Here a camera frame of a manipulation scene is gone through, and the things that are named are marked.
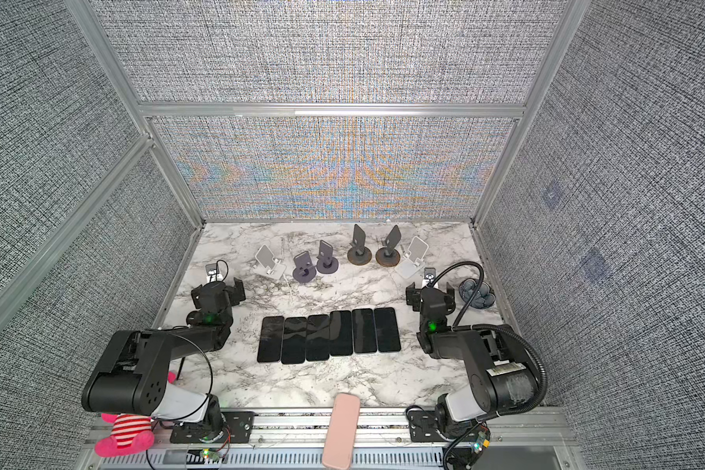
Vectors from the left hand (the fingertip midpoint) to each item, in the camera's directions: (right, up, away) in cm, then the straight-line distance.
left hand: (219, 282), depth 92 cm
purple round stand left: (+25, +4, +8) cm, 27 cm away
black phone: (+24, -17, -3) cm, 30 cm away
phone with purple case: (+17, -17, -3) cm, 24 cm away
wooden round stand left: (+44, +8, +13) cm, 47 cm away
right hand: (+67, 0, +1) cm, 67 cm away
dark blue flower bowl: (+85, -5, +3) cm, 85 cm away
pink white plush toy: (-9, -32, -24) cm, 41 cm away
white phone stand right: (+63, +6, +11) cm, 64 cm away
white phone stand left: (+13, +5, +8) cm, 16 cm away
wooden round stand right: (+55, +8, +14) cm, 57 cm away
